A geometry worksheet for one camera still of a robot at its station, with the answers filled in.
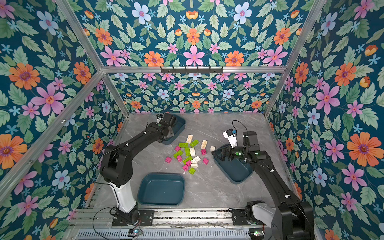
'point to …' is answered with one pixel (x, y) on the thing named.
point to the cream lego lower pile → (194, 165)
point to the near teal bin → (161, 189)
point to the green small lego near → (192, 170)
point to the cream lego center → (192, 151)
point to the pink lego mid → (179, 158)
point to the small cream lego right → (212, 148)
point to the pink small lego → (177, 148)
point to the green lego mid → (179, 153)
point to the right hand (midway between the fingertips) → (218, 149)
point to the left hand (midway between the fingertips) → (168, 129)
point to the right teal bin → (236, 170)
